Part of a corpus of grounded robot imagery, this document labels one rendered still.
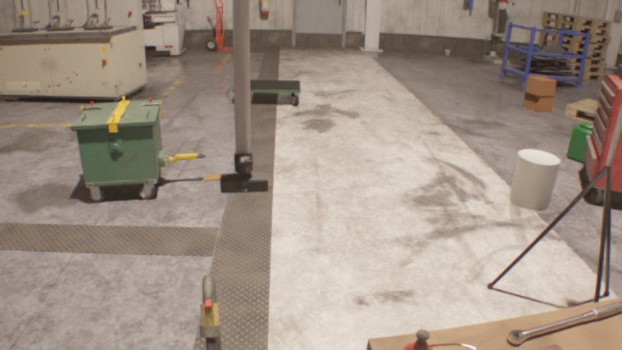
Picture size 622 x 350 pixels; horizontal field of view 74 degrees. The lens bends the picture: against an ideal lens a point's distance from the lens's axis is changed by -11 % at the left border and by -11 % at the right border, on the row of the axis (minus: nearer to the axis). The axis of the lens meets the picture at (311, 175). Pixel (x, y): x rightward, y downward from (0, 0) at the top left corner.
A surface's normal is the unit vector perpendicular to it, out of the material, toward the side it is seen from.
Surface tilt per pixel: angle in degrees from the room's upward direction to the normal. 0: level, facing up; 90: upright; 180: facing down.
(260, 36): 90
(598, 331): 0
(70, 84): 89
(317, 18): 90
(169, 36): 90
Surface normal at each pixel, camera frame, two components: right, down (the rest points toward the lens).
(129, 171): 0.23, 0.39
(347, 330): 0.03, -0.92
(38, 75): -0.12, 0.39
